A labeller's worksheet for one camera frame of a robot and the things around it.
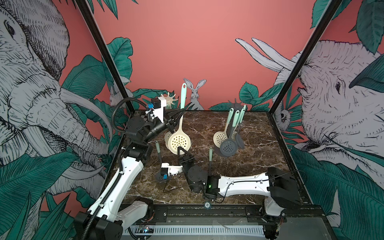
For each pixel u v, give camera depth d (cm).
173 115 56
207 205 78
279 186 48
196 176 50
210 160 93
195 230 70
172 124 54
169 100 70
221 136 88
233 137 85
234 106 69
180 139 67
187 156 60
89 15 72
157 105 51
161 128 55
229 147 85
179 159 59
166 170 59
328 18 73
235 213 76
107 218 38
